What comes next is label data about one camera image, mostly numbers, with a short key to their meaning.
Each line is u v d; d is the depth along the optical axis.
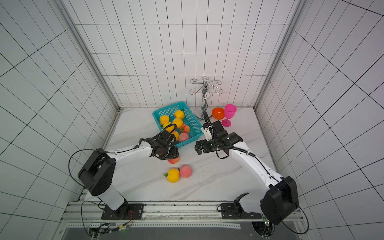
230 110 0.98
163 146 0.70
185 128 1.00
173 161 0.86
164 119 1.03
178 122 1.04
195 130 1.03
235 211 0.65
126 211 0.68
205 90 0.95
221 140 0.59
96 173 0.45
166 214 0.73
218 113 1.14
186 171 0.82
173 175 0.79
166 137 0.72
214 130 0.61
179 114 1.08
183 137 0.94
